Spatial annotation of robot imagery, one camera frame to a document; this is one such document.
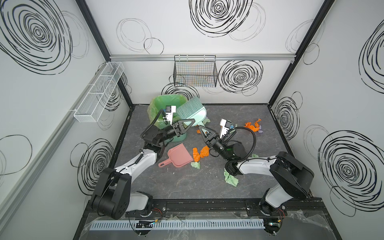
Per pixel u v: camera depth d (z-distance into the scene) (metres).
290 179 0.44
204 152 0.93
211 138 0.64
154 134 0.58
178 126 0.64
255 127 1.05
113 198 0.41
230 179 0.82
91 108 0.73
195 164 0.87
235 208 0.75
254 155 0.91
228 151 0.63
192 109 0.67
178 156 0.94
